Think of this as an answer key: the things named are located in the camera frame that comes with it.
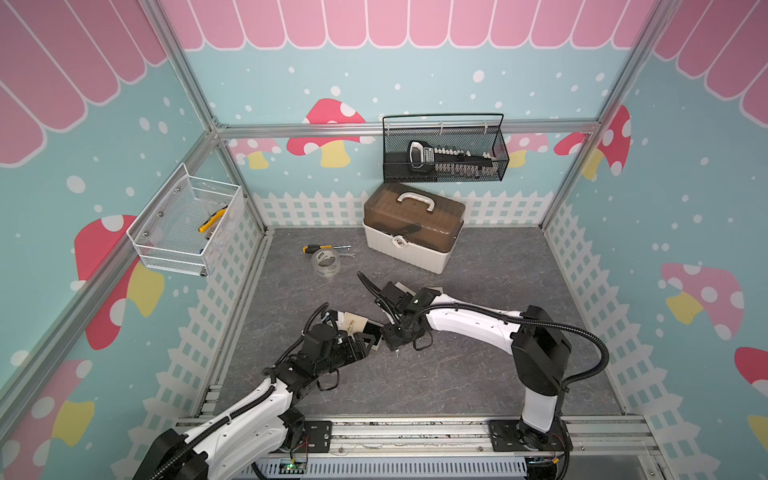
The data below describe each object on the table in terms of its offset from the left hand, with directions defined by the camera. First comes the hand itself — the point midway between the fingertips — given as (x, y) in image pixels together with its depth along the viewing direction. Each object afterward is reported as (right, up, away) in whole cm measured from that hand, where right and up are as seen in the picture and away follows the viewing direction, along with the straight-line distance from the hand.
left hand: (368, 348), depth 83 cm
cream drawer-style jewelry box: (-5, +5, +9) cm, 11 cm away
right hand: (+7, +2, +2) cm, 8 cm away
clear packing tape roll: (-18, +23, +26) cm, 39 cm away
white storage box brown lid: (+13, +35, +12) cm, 39 cm away
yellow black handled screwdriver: (-25, +28, +28) cm, 47 cm away
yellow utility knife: (-40, +33, -7) cm, 53 cm away
